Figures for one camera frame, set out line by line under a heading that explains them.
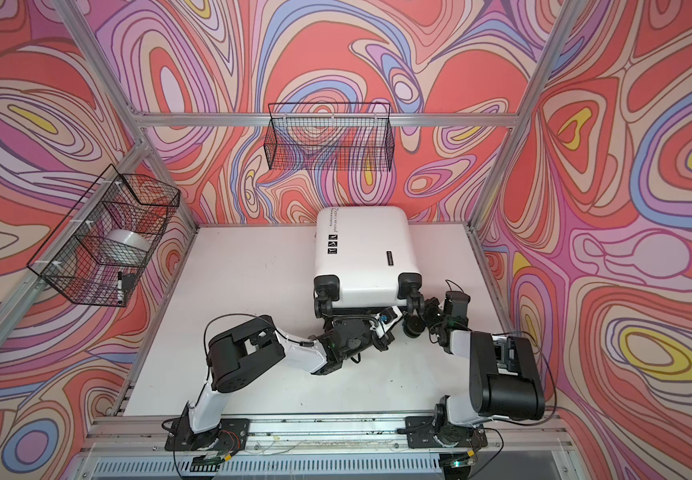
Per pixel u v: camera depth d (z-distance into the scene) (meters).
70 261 0.66
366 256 0.85
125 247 0.70
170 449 0.72
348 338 0.67
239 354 0.52
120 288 0.72
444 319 0.73
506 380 0.44
